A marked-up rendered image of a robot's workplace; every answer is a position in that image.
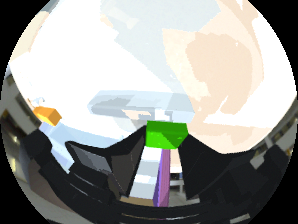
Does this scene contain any small green block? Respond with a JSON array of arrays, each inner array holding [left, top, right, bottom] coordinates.
[[145, 120, 189, 149]]

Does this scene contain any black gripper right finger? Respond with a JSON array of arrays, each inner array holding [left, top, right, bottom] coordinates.
[[177, 133, 257, 201]]

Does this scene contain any orange rectangular block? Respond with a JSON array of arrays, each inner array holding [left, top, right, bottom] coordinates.
[[33, 105, 61, 127]]

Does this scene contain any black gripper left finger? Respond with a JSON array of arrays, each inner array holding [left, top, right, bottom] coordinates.
[[64, 125, 146, 198]]

